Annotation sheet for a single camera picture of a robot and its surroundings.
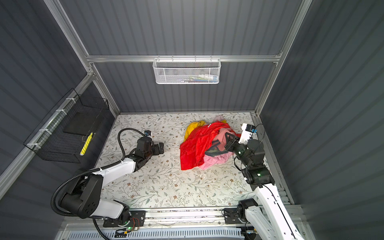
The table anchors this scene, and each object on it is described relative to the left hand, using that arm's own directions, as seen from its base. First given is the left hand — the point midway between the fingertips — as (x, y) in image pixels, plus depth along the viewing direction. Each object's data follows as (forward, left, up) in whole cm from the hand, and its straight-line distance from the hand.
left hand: (156, 144), depth 92 cm
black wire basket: (-5, +41, +20) cm, 45 cm away
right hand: (-11, -39, +21) cm, 46 cm away
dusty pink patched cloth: (-11, -36, +21) cm, 43 cm away
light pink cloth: (-11, -33, -6) cm, 35 cm away
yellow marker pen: (-11, +28, +19) cm, 35 cm away
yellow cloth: (+13, -25, +2) cm, 28 cm away
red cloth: (-3, -26, +8) cm, 27 cm away
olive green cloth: (-7, -36, -1) cm, 36 cm away
